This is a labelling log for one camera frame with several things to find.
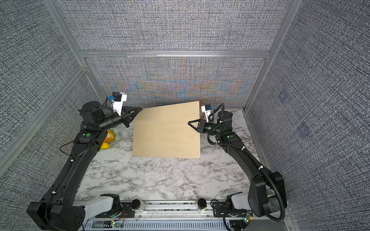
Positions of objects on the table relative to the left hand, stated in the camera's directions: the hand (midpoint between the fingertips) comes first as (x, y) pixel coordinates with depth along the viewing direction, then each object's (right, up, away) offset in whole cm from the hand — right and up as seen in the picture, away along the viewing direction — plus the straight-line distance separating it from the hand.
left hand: (142, 107), depth 65 cm
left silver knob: (-3, -46, +2) cm, 46 cm away
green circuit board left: (-14, -57, +4) cm, 59 cm away
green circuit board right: (+50, -53, +3) cm, 72 cm away
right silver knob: (+27, -46, +2) cm, 53 cm away
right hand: (+21, -6, +7) cm, 23 cm away
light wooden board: (+7, -12, +18) cm, 23 cm away
